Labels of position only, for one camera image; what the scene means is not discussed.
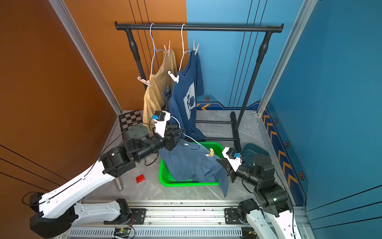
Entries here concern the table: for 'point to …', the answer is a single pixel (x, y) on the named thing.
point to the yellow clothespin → (211, 154)
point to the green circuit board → (124, 232)
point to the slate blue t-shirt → (189, 161)
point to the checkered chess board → (129, 119)
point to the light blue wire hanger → (185, 135)
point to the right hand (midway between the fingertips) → (219, 158)
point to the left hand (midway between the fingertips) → (180, 126)
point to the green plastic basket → (167, 179)
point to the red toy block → (140, 179)
